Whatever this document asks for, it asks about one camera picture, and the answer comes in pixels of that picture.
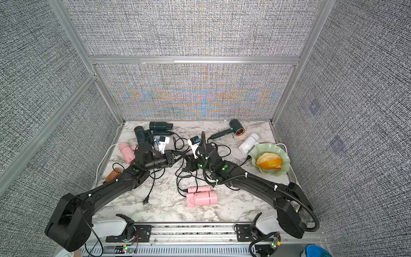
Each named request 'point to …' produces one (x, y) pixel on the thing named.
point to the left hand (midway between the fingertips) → (187, 154)
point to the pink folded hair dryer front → (201, 195)
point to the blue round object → (313, 250)
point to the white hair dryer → (250, 142)
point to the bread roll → (269, 161)
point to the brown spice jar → (113, 175)
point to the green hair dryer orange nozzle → (235, 126)
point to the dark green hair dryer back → (160, 128)
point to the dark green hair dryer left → (144, 137)
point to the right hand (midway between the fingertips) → (184, 153)
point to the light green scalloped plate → (267, 148)
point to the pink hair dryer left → (127, 150)
